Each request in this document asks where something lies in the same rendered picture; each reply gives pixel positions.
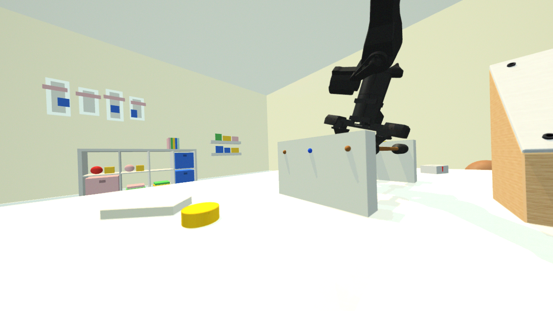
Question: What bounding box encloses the white rectangular block with red arrow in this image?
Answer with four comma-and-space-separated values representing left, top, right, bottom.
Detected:
420, 165, 448, 174

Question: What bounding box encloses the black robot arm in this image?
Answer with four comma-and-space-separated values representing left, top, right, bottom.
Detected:
328, 0, 404, 97

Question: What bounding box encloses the yellow short cylinder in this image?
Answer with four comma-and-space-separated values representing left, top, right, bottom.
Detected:
181, 202, 220, 228

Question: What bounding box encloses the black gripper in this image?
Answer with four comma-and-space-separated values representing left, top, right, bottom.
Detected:
324, 94, 410, 145

